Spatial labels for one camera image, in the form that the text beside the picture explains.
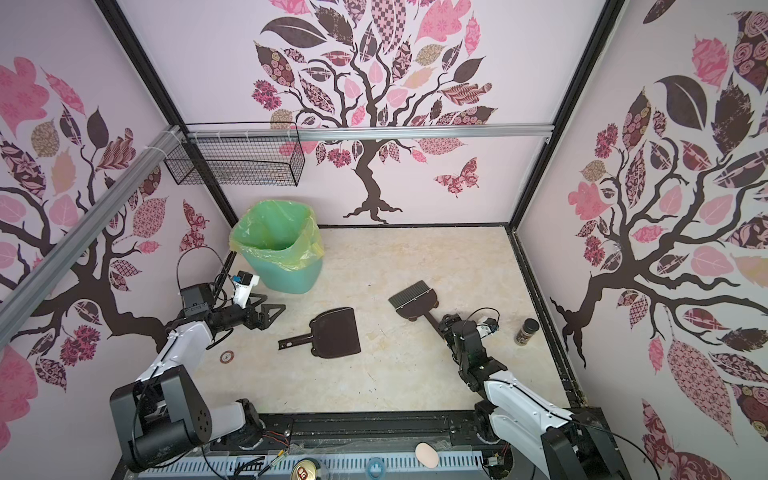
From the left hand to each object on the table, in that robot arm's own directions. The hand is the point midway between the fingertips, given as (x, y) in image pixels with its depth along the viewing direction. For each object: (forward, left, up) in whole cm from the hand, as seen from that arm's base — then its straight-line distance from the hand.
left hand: (274, 305), depth 85 cm
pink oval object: (-36, -43, -10) cm, 57 cm away
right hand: (-2, -52, -6) cm, 52 cm away
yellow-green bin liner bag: (+27, +3, +2) cm, 27 cm away
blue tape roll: (-38, -30, -11) cm, 50 cm away
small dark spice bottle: (-6, -74, -2) cm, 74 cm away
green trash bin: (+10, +1, -1) cm, 10 cm away
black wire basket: (+43, +14, +22) cm, 51 cm away
